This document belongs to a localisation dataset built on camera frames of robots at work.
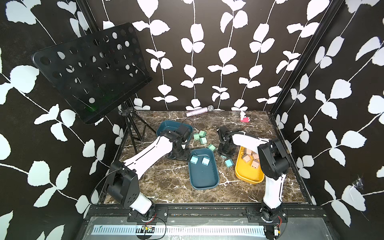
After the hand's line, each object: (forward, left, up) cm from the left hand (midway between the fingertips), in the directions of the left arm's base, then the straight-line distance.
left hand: (185, 157), depth 81 cm
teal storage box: (+31, +12, -9) cm, 34 cm away
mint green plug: (+23, -12, -10) cm, 28 cm away
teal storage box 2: (-2, -11, -12) cm, 16 cm away
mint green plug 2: (+21, -8, -11) cm, 25 cm away
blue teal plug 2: (+2, -12, -10) cm, 16 cm away
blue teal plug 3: (0, -27, -10) cm, 29 cm away
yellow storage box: (-5, -36, -11) cm, 38 cm away
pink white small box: (+36, -45, -10) cm, 59 cm away
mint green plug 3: (+17, -12, -11) cm, 23 cm away
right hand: (+8, -22, -11) cm, 26 cm away
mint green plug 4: (+12, -17, -10) cm, 23 cm away
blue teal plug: (+3, -5, -11) cm, 12 cm away
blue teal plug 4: (+2, -23, -6) cm, 24 cm away
